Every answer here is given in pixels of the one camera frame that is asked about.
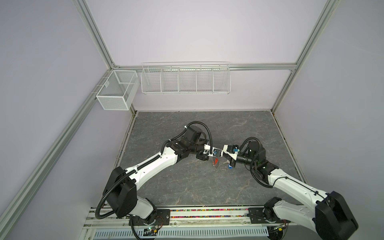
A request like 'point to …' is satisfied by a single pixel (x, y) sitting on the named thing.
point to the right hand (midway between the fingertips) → (219, 150)
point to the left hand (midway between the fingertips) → (215, 149)
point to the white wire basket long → (186, 78)
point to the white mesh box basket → (119, 91)
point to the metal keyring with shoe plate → (217, 165)
